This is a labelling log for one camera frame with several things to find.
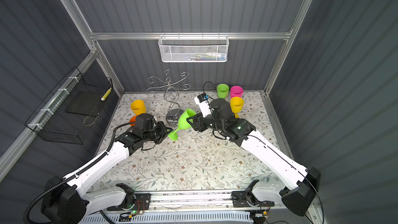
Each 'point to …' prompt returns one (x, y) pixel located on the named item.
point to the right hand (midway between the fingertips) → (192, 119)
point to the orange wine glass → (132, 119)
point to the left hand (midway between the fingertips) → (174, 128)
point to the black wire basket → (74, 103)
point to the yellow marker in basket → (107, 93)
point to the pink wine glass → (236, 90)
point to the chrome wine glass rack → (171, 90)
